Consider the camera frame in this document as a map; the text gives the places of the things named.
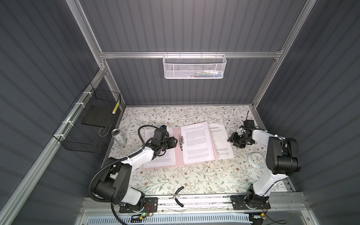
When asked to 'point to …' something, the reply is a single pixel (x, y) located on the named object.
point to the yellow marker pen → (114, 110)
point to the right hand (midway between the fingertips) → (232, 142)
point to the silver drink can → (121, 139)
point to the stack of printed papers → (204, 143)
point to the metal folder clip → (181, 141)
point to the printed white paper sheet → (168, 159)
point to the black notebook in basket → (99, 115)
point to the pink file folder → (179, 153)
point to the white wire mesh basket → (194, 66)
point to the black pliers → (175, 196)
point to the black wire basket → (87, 127)
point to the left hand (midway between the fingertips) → (175, 141)
